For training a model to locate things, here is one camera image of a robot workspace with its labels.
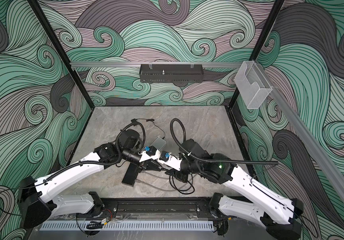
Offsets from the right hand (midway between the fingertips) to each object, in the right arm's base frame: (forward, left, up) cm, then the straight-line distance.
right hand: (168, 168), depth 63 cm
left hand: (+1, +3, -1) cm, 4 cm away
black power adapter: (+45, +27, -23) cm, 57 cm away
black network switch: (+4, +22, -22) cm, 31 cm away
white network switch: (+25, +7, -22) cm, 33 cm away
